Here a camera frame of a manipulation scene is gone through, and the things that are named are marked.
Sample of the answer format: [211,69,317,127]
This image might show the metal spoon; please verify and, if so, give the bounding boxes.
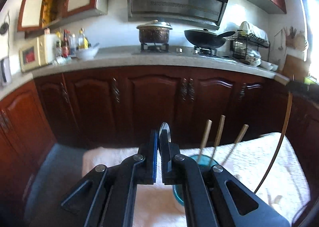
[159,122,171,142]

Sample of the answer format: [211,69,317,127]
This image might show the wooden chopstick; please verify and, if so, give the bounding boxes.
[197,119,212,163]
[221,124,249,165]
[254,92,293,194]
[209,115,225,166]

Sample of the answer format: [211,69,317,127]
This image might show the white floral cup blue inside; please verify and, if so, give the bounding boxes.
[172,154,224,211]

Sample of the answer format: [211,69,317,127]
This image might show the dark wood lower cabinets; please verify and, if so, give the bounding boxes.
[0,65,319,192]

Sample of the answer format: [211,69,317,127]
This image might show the gas stove top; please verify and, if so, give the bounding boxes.
[133,43,235,62]

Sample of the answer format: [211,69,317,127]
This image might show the white quilted table cloth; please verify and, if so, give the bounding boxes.
[82,132,310,226]

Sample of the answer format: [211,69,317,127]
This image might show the black wok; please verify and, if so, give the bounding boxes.
[184,29,236,50]

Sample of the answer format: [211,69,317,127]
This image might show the steel pot with lid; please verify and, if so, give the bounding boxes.
[136,20,172,44]

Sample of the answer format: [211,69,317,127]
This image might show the dish rack with dishes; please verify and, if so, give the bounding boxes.
[230,21,271,67]

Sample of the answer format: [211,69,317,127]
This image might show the white bowl on counter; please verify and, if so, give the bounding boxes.
[75,45,99,60]

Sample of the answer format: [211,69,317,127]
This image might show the yellow oil bottle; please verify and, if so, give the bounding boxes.
[78,28,89,49]

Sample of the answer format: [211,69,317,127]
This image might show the dark sauce bottle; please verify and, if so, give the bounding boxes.
[62,30,70,58]

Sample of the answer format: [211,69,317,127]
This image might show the wooden cutting board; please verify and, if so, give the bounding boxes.
[282,55,310,81]

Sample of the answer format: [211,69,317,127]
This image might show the cream microwave oven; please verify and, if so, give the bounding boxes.
[19,34,58,72]

